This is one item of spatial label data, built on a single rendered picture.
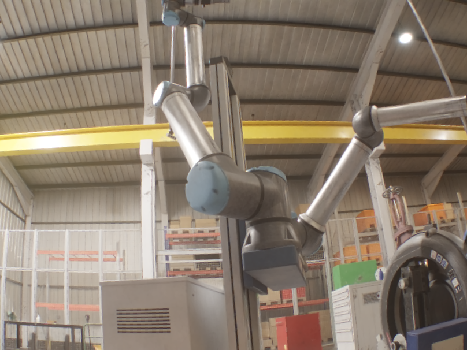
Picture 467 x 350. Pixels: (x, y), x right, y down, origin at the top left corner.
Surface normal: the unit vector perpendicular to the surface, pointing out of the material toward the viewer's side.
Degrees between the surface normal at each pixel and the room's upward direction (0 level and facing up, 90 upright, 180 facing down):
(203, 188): 95
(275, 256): 90
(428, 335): 99
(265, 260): 90
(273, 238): 70
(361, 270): 90
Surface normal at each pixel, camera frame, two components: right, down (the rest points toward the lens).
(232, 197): 0.57, 0.21
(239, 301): -0.23, -0.36
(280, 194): 0.62, -0.35
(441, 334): 0.21, -0.24
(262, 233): -0.34, -0.64
